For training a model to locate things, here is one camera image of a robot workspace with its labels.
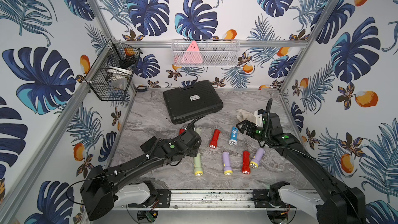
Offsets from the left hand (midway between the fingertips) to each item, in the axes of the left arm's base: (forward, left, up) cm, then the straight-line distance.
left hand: (192, 144), depth 79 cm
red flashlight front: (-7, -29, -10) cm, 31 cm away
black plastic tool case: (+33, +5, -8) cm, 34 cm away
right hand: (+10, -26, +4) cm, 28 cm away
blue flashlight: (+8, -23, -9) cm, 26 cm away
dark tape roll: (+50, +45, -12) cm, 68 cm away
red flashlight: (+8, -12, -11) cm, 18 cm away
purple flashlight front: (-9, -19, -9) cm, 23 cm away
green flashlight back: (+14, -2, -12) cm, 19 cm away
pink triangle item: (+45, +4, +23) cm, 50 cm away
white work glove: (+27, -32, -9) cm, 43 cm away
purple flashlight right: (+1, -36, -9) cm, 38 cm away
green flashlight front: (-10, -4, -9) cm, 15 cm away
